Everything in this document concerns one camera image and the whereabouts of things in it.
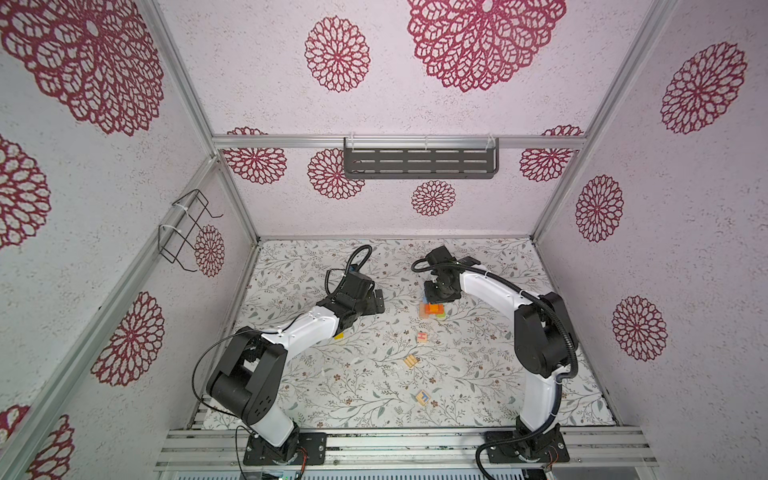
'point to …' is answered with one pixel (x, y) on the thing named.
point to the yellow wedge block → (339, 336)
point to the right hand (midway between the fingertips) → (433, 292)
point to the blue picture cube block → (423, 397)
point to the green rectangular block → (442, 315)
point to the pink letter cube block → (422, 337)
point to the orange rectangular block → (434, 309)
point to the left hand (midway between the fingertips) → (367, 302)
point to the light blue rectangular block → (425, 300)
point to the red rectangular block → (423, 311)
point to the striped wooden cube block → (410, 360)
